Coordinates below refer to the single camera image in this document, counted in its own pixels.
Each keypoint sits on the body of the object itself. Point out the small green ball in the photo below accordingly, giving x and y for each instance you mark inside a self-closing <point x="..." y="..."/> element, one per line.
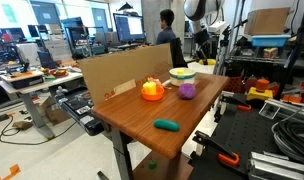
<point x="152" y="164"/>

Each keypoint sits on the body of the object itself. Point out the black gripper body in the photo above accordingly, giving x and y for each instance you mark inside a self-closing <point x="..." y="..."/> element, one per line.
<point x="202" y="39"/>

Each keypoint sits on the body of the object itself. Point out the red bowl with toys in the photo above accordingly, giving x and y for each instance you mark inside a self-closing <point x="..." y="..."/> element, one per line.
<point x="58" y="72"/>

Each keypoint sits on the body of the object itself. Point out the brown cardboard sheet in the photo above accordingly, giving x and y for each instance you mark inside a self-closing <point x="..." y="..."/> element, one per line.
<point x="125" y="71"/>

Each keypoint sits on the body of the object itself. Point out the orange plastic bowl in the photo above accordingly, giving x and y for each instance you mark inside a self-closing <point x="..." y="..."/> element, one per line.
<point x="152" y="95"/>

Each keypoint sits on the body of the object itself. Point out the purple ball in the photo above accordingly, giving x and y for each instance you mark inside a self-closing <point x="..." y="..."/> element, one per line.
<point x="187" y="91"/>

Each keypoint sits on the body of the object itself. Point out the teal oblong toy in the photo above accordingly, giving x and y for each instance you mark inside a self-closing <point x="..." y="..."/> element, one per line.
<point x="166" y="125"/>

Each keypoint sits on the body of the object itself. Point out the white bowl with teal stripe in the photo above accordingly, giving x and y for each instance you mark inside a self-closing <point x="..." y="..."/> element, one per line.
<point x="182" y="78"/>

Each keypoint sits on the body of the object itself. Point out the pink plush animal toy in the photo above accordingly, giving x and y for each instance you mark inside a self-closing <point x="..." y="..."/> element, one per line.
<point x="156" y="82"/>

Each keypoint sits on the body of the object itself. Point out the person in grey shirt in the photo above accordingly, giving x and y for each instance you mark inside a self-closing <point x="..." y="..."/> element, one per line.
<point x="166" y="31"/>

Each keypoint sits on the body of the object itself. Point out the yellow toy bell pepper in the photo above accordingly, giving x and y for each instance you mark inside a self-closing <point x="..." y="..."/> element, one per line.
<point x="149" y="87"/>

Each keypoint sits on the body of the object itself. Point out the white standing desk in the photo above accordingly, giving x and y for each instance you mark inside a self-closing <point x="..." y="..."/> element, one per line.
<point x="32" y="88"/>

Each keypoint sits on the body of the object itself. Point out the aluminium extrusion bar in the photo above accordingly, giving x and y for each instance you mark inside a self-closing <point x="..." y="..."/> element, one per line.
<point x="278" y="165"/>

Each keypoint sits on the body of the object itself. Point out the colourful cube toy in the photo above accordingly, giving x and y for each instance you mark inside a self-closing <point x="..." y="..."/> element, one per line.
<point x="270" y="53"/>

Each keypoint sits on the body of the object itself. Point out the black chair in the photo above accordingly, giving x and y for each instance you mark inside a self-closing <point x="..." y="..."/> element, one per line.
<point x="177" y="52"/>

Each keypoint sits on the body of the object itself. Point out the yellow cylinder block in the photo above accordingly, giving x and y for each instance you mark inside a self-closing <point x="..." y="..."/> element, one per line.
<point x="180" y="71"/>

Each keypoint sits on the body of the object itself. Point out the blue plastic bin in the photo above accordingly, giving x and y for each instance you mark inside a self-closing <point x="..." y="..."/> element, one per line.
<point x="270" y="40"/>

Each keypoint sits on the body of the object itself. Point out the computer monitor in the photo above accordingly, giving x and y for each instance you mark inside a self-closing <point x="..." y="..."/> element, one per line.
<point x="129" y="27"/>

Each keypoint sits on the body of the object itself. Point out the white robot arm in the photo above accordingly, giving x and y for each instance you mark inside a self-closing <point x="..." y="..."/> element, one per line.
<point x="200" y="8"/>

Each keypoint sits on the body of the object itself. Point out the brown cardboard box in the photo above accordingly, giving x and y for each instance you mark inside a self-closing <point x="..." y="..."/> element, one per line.
<point x="267" y="20"/>

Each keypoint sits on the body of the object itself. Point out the yellow corn plush toy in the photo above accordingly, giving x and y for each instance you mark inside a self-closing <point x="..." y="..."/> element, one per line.
<point x="208" y="62"/>

